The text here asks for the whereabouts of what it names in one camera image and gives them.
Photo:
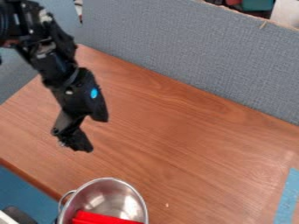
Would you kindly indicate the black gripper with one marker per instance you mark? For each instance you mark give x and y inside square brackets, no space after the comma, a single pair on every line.
[80,100]

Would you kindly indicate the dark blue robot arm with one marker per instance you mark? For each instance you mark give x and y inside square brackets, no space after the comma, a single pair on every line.
[30,32]

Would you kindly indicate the metal pot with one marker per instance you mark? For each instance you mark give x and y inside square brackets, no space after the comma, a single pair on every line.
[107,196]

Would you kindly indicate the red object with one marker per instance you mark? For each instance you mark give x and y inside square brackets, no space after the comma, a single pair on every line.
[93,218]

